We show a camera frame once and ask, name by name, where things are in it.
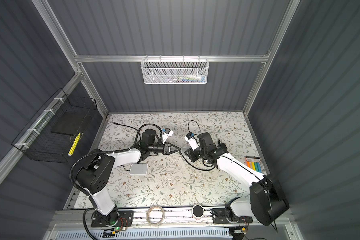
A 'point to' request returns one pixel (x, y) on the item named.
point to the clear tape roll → (147, 213)
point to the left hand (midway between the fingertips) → (180, 149)
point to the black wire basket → (52, 133)
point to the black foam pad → (69, 123)
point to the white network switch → (139, 169)
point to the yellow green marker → (74, 144)
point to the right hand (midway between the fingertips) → (188, 152)
